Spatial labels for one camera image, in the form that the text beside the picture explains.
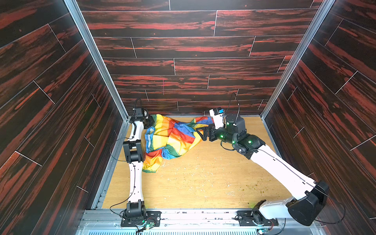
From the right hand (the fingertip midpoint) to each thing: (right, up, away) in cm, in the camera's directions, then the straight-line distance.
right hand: (205, 125), depth 73 cm
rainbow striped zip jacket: (-23, -9, +25) cm, 35 cm away
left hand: (-36, +5, +44) cm, 57 cm away
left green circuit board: (-28, -49, -3) cm, 57 cm away
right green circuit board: (+28, -52, -3) cm, 59 cm away
